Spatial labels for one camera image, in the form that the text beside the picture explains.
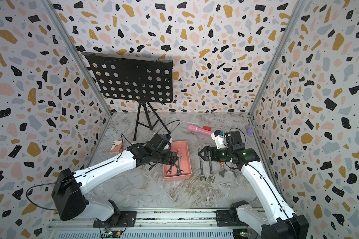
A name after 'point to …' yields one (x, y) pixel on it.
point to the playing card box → (117, 146)
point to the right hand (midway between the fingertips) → (205, 154)
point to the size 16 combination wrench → (178, 172)
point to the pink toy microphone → (196, 129)
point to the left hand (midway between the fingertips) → (174, 157)
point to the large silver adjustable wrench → (235, 173)
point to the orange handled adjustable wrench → (222, 170)
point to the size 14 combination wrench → (170, 171)
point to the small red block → (207, 128)
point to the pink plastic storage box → (182, 147)
